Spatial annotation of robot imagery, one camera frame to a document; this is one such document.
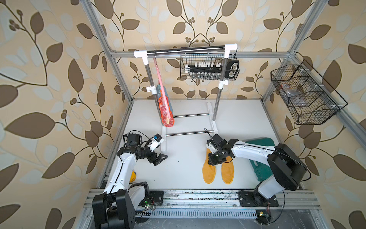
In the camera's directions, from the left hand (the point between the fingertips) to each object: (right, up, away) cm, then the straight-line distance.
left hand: (159, 150), depth 82 cm
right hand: (+30, -9, +5) cm, 32 cm away
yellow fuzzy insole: (+40, -13, +2) cm, 42 cm away
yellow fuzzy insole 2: (+29, -13, +1) cm, 32 cm away
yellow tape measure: (-15, -15, -2) cm, 21 cm away
